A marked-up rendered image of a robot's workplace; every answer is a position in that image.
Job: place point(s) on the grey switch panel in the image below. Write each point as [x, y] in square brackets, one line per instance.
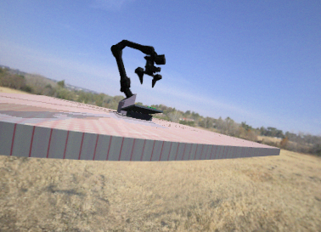
[141, 112]

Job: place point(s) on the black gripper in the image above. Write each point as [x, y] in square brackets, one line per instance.
[140, 73]

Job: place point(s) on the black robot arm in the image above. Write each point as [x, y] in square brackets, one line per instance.
[152, 58]

